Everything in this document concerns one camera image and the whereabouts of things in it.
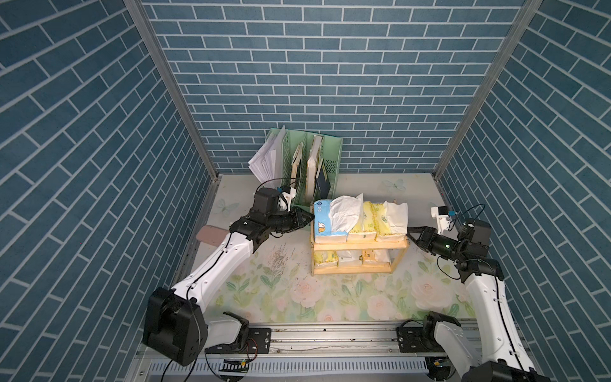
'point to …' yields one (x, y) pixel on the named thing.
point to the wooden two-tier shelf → (323, 270)
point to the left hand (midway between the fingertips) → (319, 219)
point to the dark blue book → (323, 185)
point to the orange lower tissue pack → (376, 256)
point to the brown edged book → (295, 166)
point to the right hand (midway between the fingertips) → (407, 233)
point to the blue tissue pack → (334, 218)
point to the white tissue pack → (349, 258)
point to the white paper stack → (267, 163)
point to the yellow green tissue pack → (391, 221)
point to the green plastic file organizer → (331, 151)
